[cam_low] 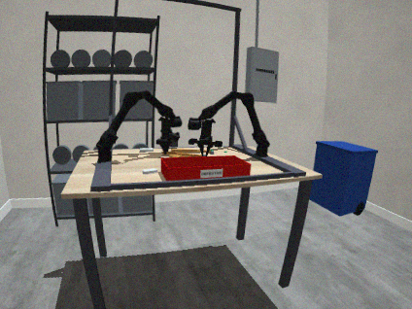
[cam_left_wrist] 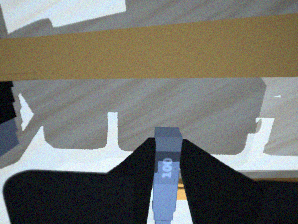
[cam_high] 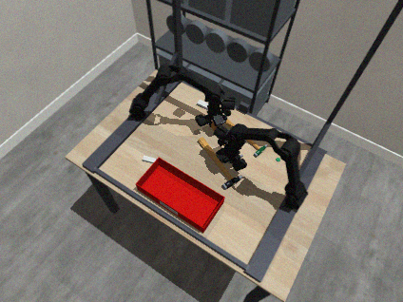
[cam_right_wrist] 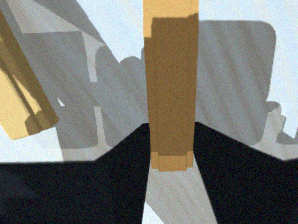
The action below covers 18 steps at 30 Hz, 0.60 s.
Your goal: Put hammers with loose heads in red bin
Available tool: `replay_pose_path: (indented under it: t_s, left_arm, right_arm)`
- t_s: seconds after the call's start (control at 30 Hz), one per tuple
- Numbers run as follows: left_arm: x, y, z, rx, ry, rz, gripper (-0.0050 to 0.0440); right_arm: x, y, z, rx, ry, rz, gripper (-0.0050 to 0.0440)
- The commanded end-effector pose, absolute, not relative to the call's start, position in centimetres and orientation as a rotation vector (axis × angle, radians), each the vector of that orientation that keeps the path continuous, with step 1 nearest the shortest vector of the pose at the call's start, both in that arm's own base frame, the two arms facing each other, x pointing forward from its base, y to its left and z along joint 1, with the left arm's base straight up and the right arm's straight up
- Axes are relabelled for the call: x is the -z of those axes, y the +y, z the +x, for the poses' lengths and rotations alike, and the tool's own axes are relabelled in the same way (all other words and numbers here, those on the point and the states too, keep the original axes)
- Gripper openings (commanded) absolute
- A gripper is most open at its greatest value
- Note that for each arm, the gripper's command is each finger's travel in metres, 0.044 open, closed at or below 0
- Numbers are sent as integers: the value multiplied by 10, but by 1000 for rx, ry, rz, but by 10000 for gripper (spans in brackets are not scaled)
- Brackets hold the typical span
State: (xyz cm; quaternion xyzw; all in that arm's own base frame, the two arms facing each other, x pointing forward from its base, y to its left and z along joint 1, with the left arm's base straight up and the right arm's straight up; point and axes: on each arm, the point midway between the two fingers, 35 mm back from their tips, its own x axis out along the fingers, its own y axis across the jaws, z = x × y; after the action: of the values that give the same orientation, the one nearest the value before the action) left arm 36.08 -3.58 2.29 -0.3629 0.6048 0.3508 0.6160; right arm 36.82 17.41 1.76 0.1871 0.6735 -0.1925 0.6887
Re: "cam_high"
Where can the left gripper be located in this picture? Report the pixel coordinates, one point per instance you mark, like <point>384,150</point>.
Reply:
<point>236,161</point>

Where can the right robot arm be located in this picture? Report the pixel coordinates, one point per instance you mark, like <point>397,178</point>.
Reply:
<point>213,93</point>

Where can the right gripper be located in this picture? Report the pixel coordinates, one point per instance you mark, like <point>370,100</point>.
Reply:
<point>203,120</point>

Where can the red bin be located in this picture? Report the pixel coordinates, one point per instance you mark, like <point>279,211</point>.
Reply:
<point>180,194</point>

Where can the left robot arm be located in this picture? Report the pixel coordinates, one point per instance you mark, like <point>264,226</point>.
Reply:
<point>236,137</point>

